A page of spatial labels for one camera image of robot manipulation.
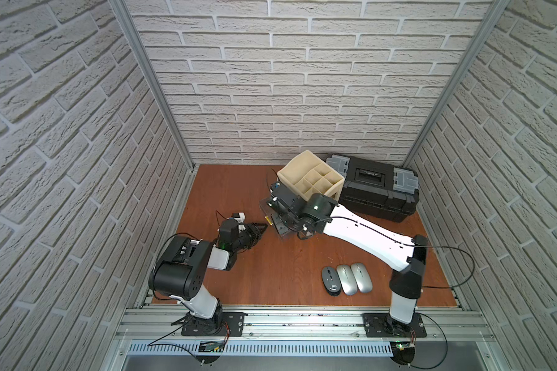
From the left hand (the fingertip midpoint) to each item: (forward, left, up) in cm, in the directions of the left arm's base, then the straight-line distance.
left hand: (270, 223), depth 90 cm
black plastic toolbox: (+8, -46, +11) cm, 48 cm away
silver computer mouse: (-21, -29, -6) cm, 36 cm away
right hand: (-6, -6, +15) cm, 17 cm away
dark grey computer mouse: (-21, -23, -5) cm, 32 cm away
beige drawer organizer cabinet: (+9, -14, +19) cm, 25 cm away
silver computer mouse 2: (-20, -35, -6) cm, 40 cm away
